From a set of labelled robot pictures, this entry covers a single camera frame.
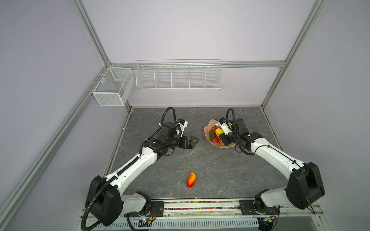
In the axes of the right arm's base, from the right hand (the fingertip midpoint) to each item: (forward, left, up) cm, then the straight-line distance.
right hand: (223, 135), depth 86 cm
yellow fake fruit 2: (+4, +6, -6) cm, 10 cm away
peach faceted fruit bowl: (+12, +9, -10) cm, 17 cm away
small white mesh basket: (+34, +74, +11) cm, 83 cm away
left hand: (-8, +19, +6) cm, 21 cm away
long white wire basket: (+39, +28, +18) cm, 51 cm away
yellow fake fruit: (-1, +3, +5) cm, 6 cm away
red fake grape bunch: (+3, +3, -8) cm, 9 cm away
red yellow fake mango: (-23, +20, -10) cm, 32 cm away
